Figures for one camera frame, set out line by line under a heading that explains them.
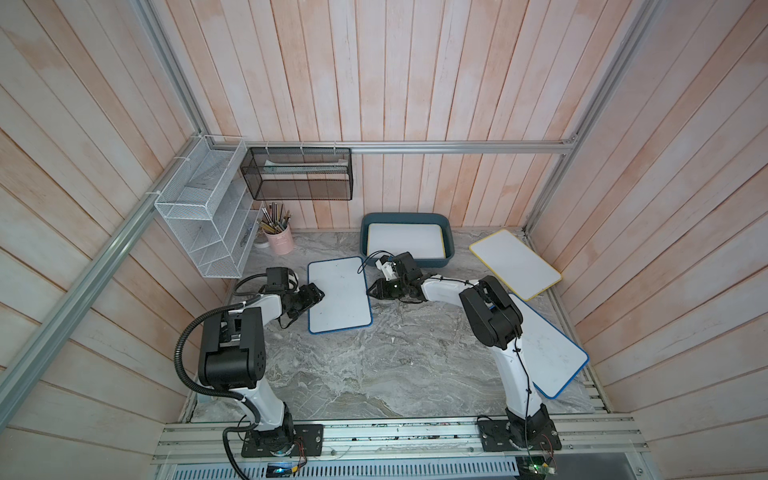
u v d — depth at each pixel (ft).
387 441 2.45
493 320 1.94
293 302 2.74
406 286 2.74
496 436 2.39
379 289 2.99
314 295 2.89
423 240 3.79
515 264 3.66
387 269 3.13
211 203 2.28
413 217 3.88
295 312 2.76
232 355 1.57
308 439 2.40
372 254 3.63
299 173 3.41
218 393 1.59
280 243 3.58
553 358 2.89
